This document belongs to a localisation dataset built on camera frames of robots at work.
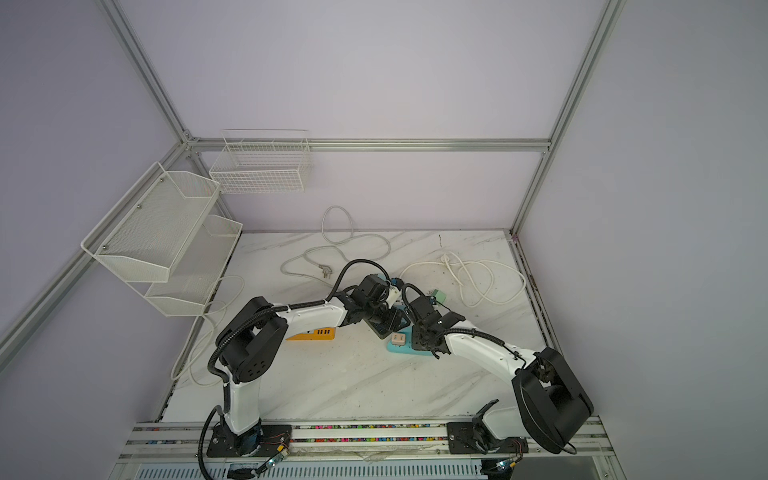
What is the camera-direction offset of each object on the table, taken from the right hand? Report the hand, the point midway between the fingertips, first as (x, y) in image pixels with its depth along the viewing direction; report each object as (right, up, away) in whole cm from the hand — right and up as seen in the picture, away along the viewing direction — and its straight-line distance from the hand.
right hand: (420, 338), depth 87 cm
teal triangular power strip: (-4, -3, -1) cm, 5 cm away
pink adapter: (-7, +1, -4) cm, 8 cm away
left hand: (-5, +4, +3) cm, 7 cm away
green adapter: (+8, +11, +14) cm, 19 cm away
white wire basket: (-51, +56, +8) cm, 76 cm away
